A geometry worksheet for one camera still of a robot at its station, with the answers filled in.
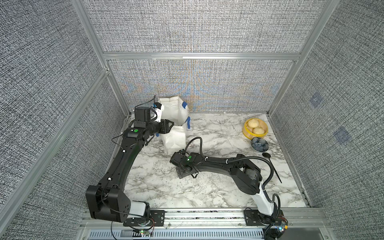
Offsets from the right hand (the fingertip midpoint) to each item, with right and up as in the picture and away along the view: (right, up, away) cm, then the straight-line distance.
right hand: (185, 167), depth 89 cm
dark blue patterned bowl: (+49, +12, +9) cm, 51 cm away
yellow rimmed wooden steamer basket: (+42, +22, +14) cm, 49 cm away
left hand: (-6, +27, -12) cm, 30 cm away
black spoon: (+52, +6, +6) cm, 53 cm away
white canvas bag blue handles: (-7, +36, +19) cm, 41 cm away
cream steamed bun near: (+50, +22, +13) cm, 56 cm away
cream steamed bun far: (+47, +27, +15) cm, 56 cm away
